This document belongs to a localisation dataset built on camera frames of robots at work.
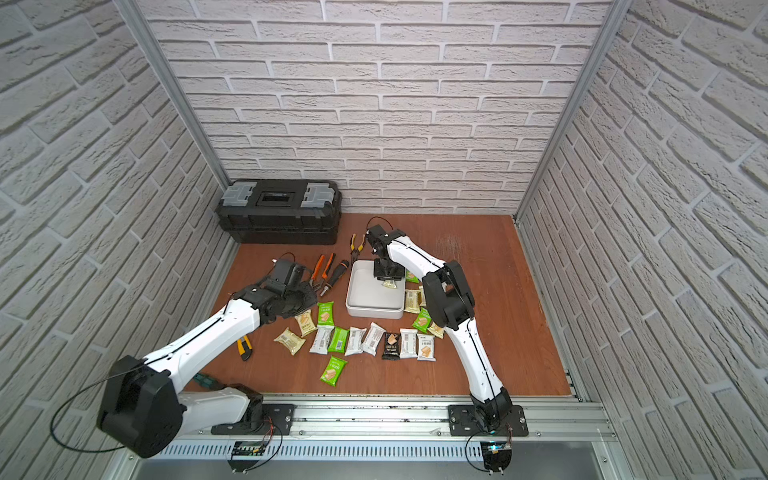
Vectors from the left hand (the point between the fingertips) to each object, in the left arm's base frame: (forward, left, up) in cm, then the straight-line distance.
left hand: (318, 291), depth 85 cm
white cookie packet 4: (-13, -27, -10) cm, 31 cm away
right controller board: (-39, -47, -11) cm, 62 cm away
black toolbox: (+27, +15, +6) cm, 32 cm away
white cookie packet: (-12, -1, -10) cm, 15 cm away
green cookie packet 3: (-20, -5, -10) cm, 23 cm away
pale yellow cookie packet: (-5, +5, -10) cm, 12 cm away
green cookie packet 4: (-5, -32, -9) cm, 33 cm away
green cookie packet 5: (-11, -6, -9) cm, 16 cm away
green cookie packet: (+11, -28, -9) cm, 31 cm away
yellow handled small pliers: (+22, -9, -10) cm, 25 cm away
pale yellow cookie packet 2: (-11, +8, -10) cm, 17 cm away
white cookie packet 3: (-10, -17, -10) cm, 21 cm away
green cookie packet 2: (-2, -1, -10) cm, 10 cm away
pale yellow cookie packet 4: (+1, -30, -9) cm, 32 cm away
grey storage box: (+6, -13, -13) cm, 20 cm away
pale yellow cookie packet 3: (+2, -29, -9) cm, 30 cm away
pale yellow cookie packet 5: (-8, -36, -10) cm, 38 cm away
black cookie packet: (-13, -22, -10) cm, 27 cm away
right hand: (+12, -22, -10) cm, 27 cm away
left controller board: (-38, +14, -14) cm, 43 cm away
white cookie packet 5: (-13, -32, -10) cm, 36 cm away
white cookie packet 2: (-13, -11, -10) cm, 19 cm away
